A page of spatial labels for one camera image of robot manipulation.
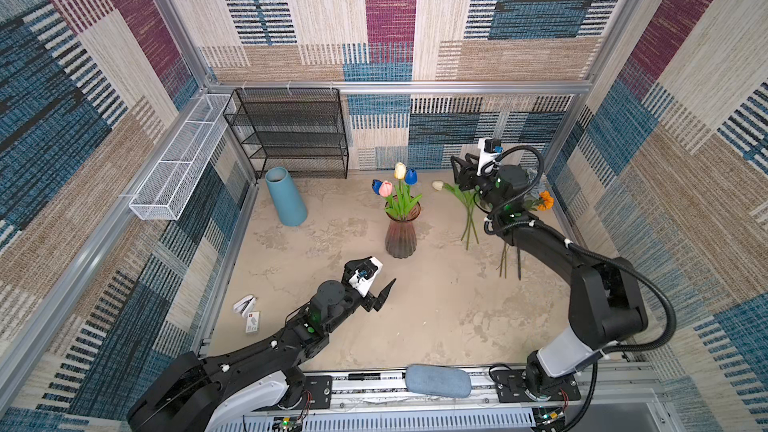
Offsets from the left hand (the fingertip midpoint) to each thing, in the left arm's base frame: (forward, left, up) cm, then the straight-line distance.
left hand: (381, 265), depth 78 cm
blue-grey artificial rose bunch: (+30, -53, -3) cm, 61 cm away
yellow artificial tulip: (+19, -5, +15) cm, 25 cm away
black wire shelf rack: (+52, +29, +4) cm, 60 cm away
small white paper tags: (-5, +38, -14) cm, 41 cm away
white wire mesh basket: (+9, +51, +18) cm, 54 cm away
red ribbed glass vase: (+17, -6, -13) cm, 23 cm away
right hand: (+26, -22, +13) cm, 36 cm away
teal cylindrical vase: (+26, +30, -6) cm, 41 cm away
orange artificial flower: (+30, -58, -11) cm, 66 cm away
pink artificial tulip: (+13, -2, +15) cm, 20 cm away
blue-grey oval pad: (-24, -13, -13) cm, 30 cm away
